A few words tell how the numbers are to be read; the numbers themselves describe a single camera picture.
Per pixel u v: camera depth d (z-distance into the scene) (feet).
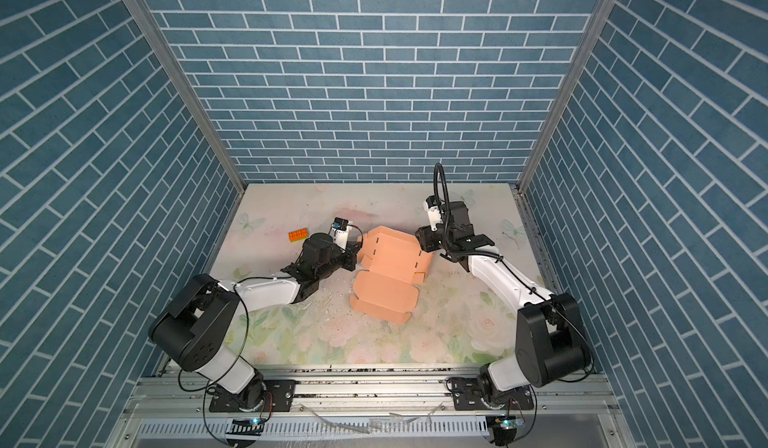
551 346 1.43
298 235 3.39
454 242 2.19
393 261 3.07
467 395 2.42
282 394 2.42
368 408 2.37
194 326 1.49
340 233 2.60
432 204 2.53
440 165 2.15
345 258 2.64
